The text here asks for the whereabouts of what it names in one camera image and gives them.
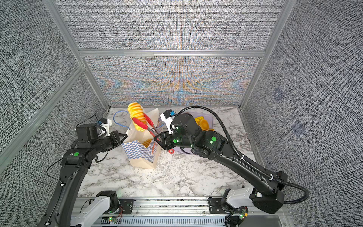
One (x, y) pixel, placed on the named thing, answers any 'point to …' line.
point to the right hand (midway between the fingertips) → (157, 134)
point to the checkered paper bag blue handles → (140, 146)
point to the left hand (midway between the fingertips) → (129, 133)
